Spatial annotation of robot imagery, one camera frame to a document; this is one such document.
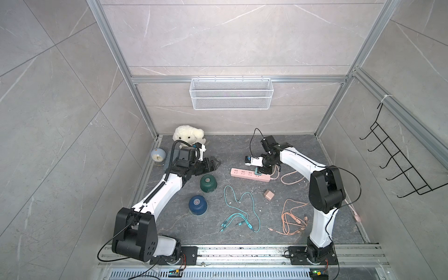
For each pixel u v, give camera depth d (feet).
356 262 2.39
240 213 2.81
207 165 2.40
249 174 3.20
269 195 2.96
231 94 3.29
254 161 2.75
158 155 3.23
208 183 2.77
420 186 1.91
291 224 2.68
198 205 2.55
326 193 1.68
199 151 2.34
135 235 1.36
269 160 2.65
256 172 3.03
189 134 3.13
